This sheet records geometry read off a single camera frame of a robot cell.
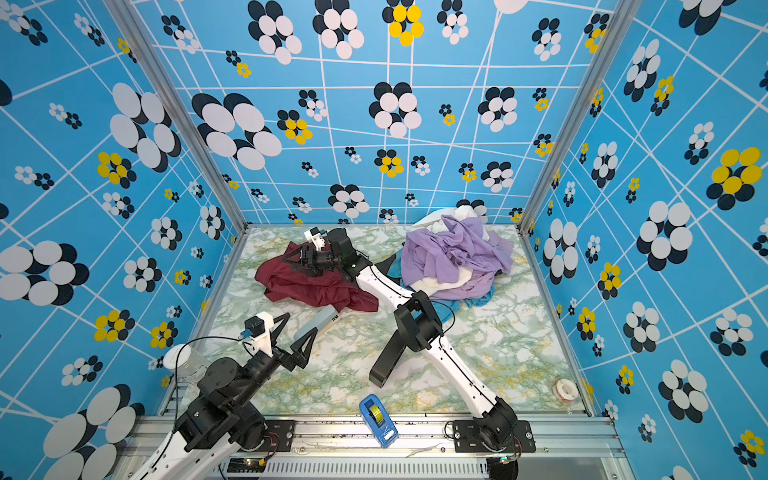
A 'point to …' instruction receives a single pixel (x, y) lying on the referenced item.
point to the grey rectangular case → (323, 319)
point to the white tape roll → (565, 390)
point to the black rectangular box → (386, 362)
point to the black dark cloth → (384, 265)
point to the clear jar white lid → (190, 362)
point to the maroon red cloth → (288, 282)
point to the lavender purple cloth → (454, 248)
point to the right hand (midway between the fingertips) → (289, 264)
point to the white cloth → (435, 223)
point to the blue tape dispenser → (377, 419)
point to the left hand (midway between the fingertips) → (302, 323)
